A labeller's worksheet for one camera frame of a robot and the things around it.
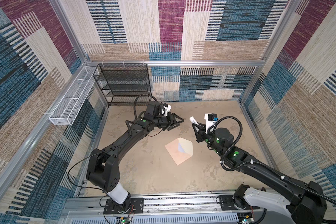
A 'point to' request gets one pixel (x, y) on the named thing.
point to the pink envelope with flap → (177, 156)
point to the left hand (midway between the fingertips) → (183, 121)
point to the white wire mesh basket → (66, 112)
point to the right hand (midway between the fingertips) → (194, 126)
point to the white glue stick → (192, 120)
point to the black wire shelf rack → (124, 84)
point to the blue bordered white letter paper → (180, 149)
